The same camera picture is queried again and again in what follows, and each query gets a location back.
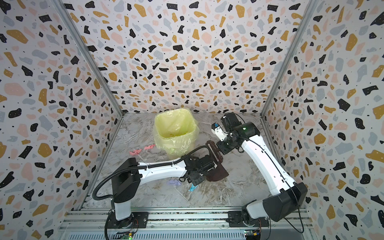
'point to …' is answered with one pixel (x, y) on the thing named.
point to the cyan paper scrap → (192, 187)
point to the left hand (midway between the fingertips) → (199, 175)
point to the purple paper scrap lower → (174, 182)
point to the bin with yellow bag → (175, 131)
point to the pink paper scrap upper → (149, 147)
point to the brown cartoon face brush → (215, 151)
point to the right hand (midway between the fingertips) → (220, 144)
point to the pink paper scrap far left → (135, 152)
